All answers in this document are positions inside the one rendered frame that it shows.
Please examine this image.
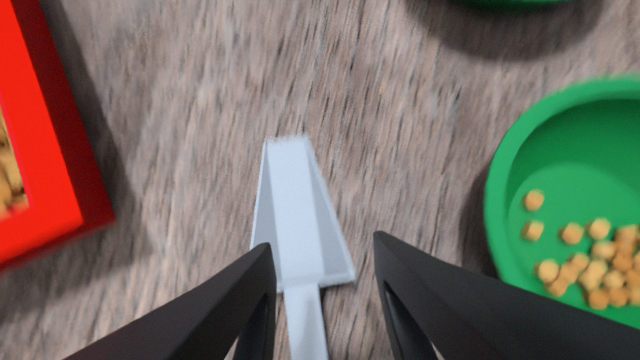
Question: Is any green bowl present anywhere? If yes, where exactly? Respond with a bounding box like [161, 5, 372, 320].
[445, 0, 579, 20]
[481, 82, 640, 297]

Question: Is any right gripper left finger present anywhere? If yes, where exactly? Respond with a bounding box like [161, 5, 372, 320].
[62, 242, 277, 360]

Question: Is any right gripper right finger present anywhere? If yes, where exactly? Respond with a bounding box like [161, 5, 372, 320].
[373, 230, 640, 360]

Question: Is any grey metal scoop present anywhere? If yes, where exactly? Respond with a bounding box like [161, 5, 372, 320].
[250, 141, 355, 360]

